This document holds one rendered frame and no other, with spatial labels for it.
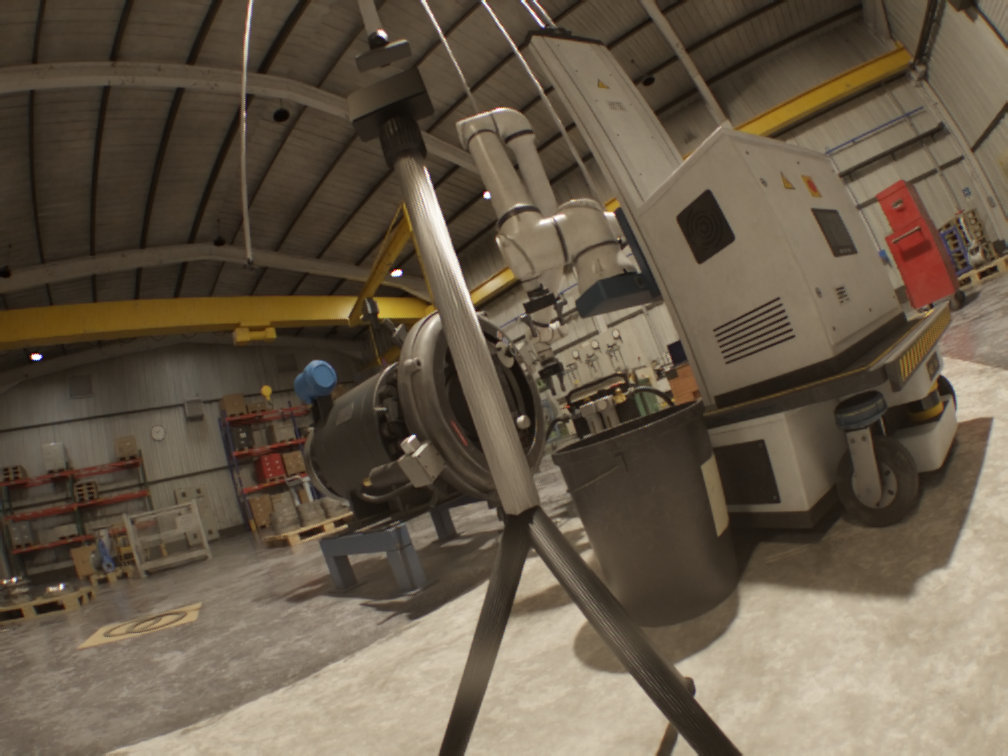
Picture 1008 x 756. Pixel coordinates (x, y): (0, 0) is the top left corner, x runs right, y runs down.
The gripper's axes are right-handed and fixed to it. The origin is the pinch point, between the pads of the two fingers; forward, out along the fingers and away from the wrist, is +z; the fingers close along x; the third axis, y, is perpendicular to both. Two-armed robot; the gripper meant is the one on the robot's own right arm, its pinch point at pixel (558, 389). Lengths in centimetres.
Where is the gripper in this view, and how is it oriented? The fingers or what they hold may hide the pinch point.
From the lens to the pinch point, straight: 226.1
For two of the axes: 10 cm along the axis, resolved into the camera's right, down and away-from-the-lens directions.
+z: 3.2, 9.4, -1.4
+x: 7.8, -3.5, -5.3
